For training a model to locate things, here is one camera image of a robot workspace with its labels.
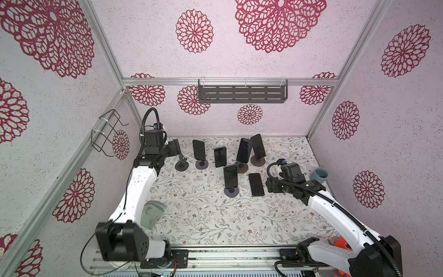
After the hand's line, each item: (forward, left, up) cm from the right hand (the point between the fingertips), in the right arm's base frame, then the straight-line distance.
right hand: (273, 180), depth 83 cm
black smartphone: (+5, +6, -14) cm, 16 cm away
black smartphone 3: (+27, +27, -15) cm, 41 cm away
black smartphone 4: (+20, +13, -1) cm, 24 cm away
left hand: (+9, +49, +12) cm, 51 cm away
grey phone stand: (0, +20, -14) cm, 24 cm away
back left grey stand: (+18, +38, -13) cm, 44 cm away
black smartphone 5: (+24, +5, -2) cm, 25 cm away
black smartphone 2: (+19, +39, -1) cm, 43 cm away
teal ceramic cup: (+12, -30, -12) cm, 34 cm away
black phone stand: (+16, +50, -11) cm, 54 cm away
